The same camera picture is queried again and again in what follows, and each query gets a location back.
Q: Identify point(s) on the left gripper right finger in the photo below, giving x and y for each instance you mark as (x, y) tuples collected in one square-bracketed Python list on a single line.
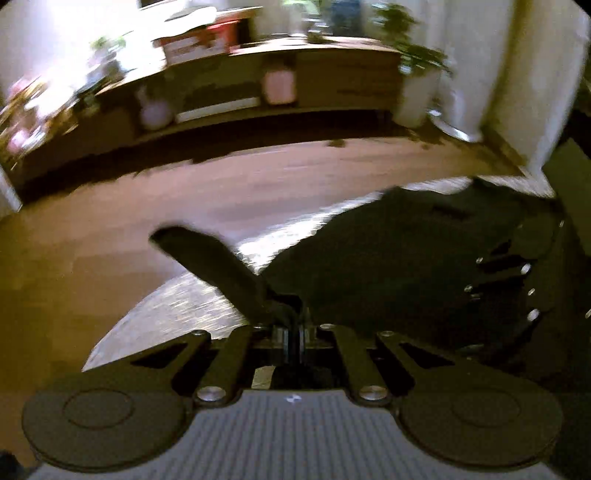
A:
[(334, 357)]

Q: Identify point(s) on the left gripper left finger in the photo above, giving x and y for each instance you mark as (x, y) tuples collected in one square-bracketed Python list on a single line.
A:
[(231, 371)]

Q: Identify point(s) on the black garment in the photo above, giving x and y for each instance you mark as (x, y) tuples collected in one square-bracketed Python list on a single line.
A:
[(451, 270)]

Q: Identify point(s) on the pink storage box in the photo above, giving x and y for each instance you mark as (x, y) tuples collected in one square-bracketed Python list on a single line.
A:
[(279, 86)]

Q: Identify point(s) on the green potted plant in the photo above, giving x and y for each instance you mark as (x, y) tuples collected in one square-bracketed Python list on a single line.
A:
[(396, 23)]

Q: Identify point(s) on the wooden tv console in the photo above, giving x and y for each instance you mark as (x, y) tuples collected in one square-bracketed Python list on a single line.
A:
[(342, 74)]

